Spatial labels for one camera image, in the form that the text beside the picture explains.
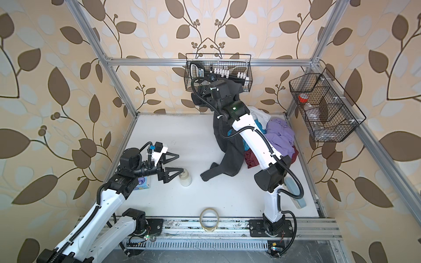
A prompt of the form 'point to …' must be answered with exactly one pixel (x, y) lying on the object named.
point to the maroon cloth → (251, 162)
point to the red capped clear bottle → (303, 99)
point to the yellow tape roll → (209, 229)
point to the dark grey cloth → (233, 158)
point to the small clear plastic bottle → (185, 178)
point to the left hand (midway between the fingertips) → (180, 163)
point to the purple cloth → (281, 133)
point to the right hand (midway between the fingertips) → (219, 96)
